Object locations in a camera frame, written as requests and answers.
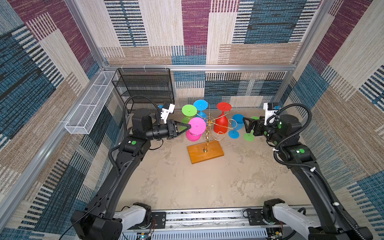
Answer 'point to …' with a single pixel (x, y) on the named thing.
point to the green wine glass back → (188, 111)
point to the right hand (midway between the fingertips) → (251, 120)
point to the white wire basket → (85, 117)
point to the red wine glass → (220, 125)
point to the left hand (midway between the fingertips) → (191, 126)
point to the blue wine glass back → (201, 105)
